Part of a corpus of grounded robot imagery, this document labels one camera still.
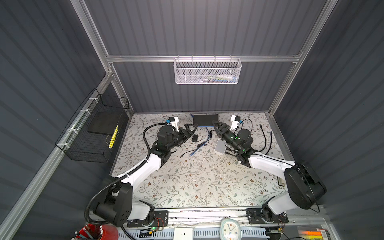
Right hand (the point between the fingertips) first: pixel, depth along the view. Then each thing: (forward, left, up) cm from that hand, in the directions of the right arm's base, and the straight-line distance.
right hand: (213, 124), depth 77 cm
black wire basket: (-7, +61, +1) cm, 62 cm away
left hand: (-1, +9, -2) cm, 9 cm away
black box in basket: (0, +56, +2) cm, 56 cm away
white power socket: (-45, +15, -24) cm, 53 cm away
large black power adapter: (+10, +11, -27) cm, 31 cm away
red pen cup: (-45, +52, -16) cm, 70 cm away
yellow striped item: (-10, +49, +1) cm, 50 cm away
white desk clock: (-43, -6, -25) cm, 50 cm away
